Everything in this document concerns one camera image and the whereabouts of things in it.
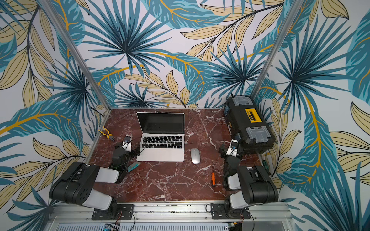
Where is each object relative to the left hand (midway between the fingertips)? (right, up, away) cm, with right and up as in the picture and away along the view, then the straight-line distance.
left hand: (130, 142), depth 91 cm
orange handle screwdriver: (+51, -21, -9) cm, 56 cm away
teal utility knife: (+3, -14, -3) cm, 15 cm away
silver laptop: (+19, +2, +9) cm, 21 cm away
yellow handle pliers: (-18, +4, +10) cm, 21 cm away
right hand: (+58, +1, -5) cm, 58 cm away
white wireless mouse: (+42, -9, +2) cm, 42 cm away
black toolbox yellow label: (+72, +13, -3) cm, 73 cm away
